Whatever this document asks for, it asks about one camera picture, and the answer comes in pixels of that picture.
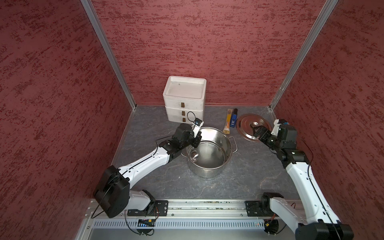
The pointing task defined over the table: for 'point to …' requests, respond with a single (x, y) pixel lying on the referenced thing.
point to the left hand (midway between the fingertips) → (199, 134)
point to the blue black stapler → (234, 118)
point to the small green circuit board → (146, 222)
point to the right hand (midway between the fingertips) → (256, 133)
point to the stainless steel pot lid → (244, 123)
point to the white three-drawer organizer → (184, 97)
